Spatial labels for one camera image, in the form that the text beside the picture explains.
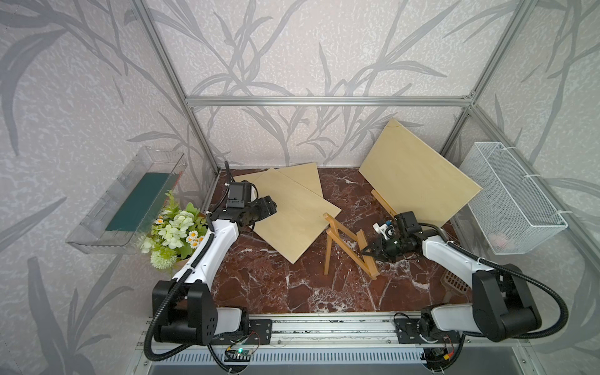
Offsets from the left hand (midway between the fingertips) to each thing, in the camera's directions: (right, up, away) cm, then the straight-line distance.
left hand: (270, 207), depth 85 cm
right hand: (+34, -16, -1) cm, 38 cm away
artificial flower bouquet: (-21, -5, -22) cm, 31 cm away
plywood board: (+53, +12, +6) cm, 55 cm away
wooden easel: (+45, +2, +18) cm, 48 cm away
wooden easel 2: (+34, -19, -6) cm, 39 cm away
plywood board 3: (+12, +13, +27) cm, 33 cm away
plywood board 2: (+11, -4, +11) cm, 16 cm away
